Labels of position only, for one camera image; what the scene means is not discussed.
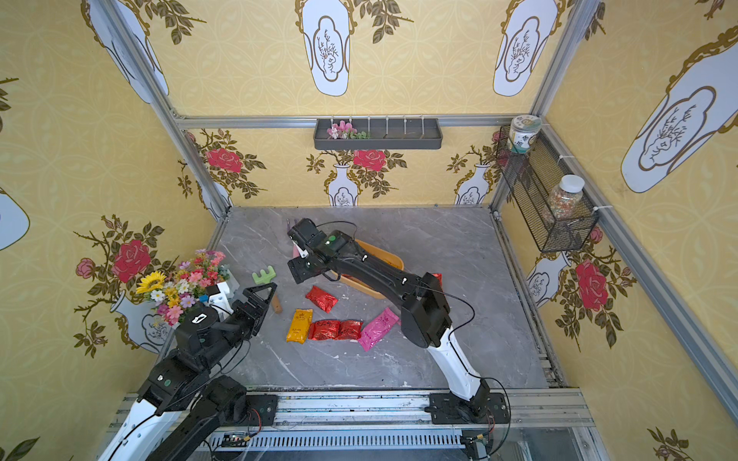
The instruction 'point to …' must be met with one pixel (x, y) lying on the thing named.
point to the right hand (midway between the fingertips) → (313, 258)
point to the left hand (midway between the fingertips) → (265, 292)
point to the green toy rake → (264, 278)
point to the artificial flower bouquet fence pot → (171, 294)
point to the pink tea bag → (379, 328)
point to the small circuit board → (234, 440)
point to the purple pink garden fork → (295, 251)
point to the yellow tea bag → (299, 328)
